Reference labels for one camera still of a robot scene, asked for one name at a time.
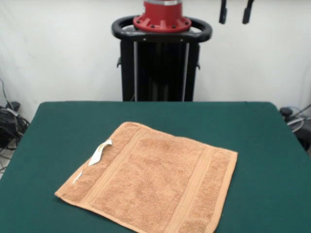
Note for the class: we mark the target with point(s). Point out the dark green table cloth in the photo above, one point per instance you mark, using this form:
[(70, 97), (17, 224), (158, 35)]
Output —
[(262, 194)]

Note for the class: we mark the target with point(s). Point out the orange terry towel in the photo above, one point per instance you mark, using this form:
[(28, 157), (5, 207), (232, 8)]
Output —
[(155, 179)]

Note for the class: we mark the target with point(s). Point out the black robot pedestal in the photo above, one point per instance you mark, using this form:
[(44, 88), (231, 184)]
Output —
[(160, 72)]

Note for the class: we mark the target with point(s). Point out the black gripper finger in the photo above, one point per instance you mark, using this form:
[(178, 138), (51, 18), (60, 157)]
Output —
[(247, 15), (222, 15)]

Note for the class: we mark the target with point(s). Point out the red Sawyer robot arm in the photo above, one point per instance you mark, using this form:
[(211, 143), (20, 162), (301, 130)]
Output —
[(162, 14)]

